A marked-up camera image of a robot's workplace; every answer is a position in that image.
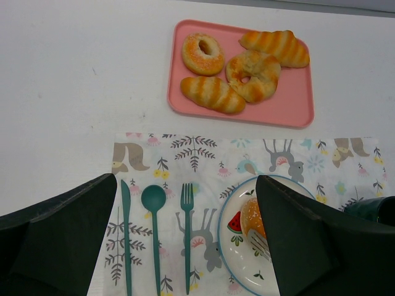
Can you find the striped bread roll lower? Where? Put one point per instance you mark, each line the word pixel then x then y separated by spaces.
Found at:
pixel 212 93

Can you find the sugared ring donut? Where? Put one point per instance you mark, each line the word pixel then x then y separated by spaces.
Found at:
pixel 202 54

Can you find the translucent brown tongs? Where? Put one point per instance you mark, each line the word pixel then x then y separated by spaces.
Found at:
pixel 259 244

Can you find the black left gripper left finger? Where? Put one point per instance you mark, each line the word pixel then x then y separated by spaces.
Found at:
pixel 51 247

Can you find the patterned paper placemat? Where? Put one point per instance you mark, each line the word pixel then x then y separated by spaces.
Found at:
pixel 335 172

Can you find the striped bread roll upper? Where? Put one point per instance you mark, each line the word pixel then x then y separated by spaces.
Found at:
pixel 283 45

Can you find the teal plastic spoon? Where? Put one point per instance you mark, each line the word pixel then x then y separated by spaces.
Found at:
pixel 153 199

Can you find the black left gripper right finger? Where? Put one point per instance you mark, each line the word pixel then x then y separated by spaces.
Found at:
pixel 319 250

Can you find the twisted ring pastry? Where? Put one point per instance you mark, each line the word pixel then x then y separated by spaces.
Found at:
pixel 253 75

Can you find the small glazed oval bun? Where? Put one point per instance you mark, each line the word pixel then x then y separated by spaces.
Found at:
pixel 251 219

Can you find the teal plastic knife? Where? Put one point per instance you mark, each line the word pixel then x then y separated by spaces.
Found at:
pixel 126 203

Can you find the teal plastic fork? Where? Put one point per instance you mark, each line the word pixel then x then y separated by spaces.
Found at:
pixel 187 204

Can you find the dark green mug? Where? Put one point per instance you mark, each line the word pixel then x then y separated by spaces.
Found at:
pixel 380 210

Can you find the striped bread roll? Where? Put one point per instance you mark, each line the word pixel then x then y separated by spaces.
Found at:
pixel 283 45
pixel 212 93

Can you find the white watermelon pattern plate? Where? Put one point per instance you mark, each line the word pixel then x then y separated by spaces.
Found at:
pixel 247 267

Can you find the pink plastic tray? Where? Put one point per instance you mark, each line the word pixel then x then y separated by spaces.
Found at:
pixel 292 105

